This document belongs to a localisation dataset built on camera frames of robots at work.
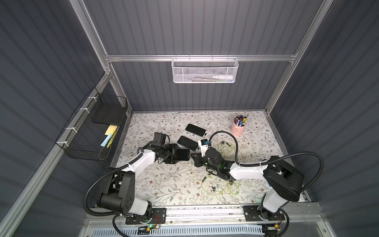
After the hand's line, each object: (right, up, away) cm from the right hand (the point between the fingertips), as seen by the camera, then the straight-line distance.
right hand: (191, 155), depth 83 cm
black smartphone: (-3, +4, +21) cm, 22 cm away
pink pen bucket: (+31, +13, +16) cm, 37 cm away
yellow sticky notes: (-42, +15, -8) cm, 45 cm away
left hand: (-5, +1, +3) cm, 6 cm away
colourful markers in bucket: (+32, +20, +14) cm, 40 cm away
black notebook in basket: (-46, +24, -2) cm, 52 cm away
